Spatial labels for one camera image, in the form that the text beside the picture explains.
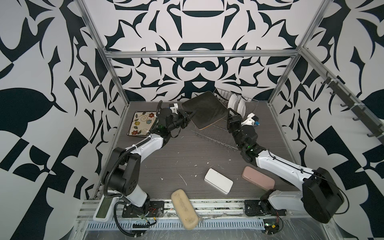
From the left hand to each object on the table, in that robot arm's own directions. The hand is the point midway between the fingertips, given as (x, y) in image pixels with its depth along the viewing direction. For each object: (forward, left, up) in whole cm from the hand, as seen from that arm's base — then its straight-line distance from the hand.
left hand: (197, 107), depth 79 cm
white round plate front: (+12, -30, -15) cm, 36 cm away
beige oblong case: (-42, +7, -24) cm, 49 cm away
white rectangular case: (-30, -10, -24) cm, 40 cm away
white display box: (-42, +44, -23) cm, 65 cm away
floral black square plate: (+10, +37, -26) cm, 46 cm away
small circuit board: (-50, -33, -29) cm, 66 cm away
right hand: (-4, -15, +3) cm, 16 cm away
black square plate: (+1, -7, -2) cm, 7 cm away
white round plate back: (+15, -25, -13) cm, 32 cm away
